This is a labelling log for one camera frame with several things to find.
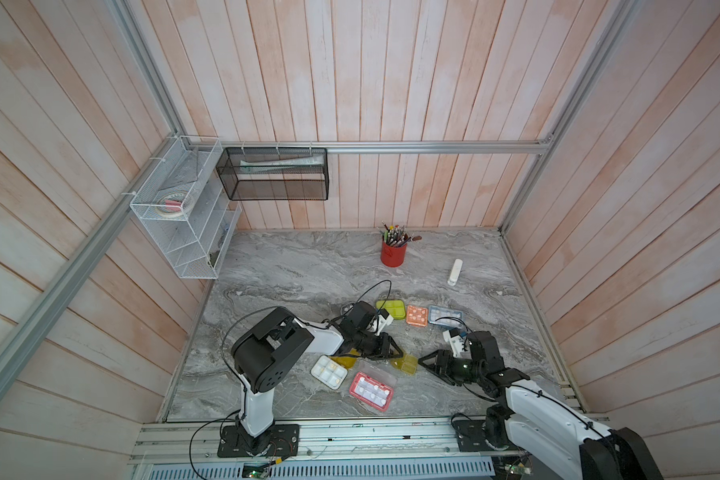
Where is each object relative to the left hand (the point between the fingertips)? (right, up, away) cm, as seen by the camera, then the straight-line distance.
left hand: (397, 359), depth 85 cm
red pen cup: (+1, +30, +19) cm, 36 cm away
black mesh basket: (-42, +60, +21) cm, 76 cm away
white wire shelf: (-54, +34, -8) cm, 64 cm away
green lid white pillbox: (0, +13, +13) cm, 18 cm away
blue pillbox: (+14, +12, +10) cm, 21 cm away
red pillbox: (-8, -7, -4) cm, 11 cm away
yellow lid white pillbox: (-19, -3, -1) cm, 19 cm away
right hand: (+7, -1, -1) cm, 7 cm away
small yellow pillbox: (+3, -1, 0) cm, 3 cm away
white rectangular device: (+25, +28, +21) cm, 43 cm away
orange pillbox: (+8, +11, +10) cm, 16 cm away
